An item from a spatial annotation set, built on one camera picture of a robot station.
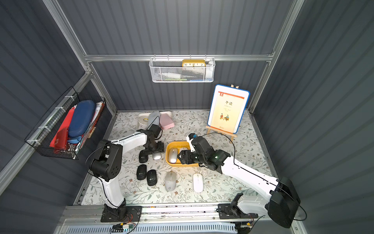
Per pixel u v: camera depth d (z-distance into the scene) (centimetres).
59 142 65
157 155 95
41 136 61
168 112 116
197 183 81
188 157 67
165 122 106
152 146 82
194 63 87
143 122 109
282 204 39
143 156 92
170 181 81
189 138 72
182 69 89
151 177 85
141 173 85
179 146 97
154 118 111
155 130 81
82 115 75
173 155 94
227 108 89
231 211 66
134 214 74
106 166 51
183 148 96
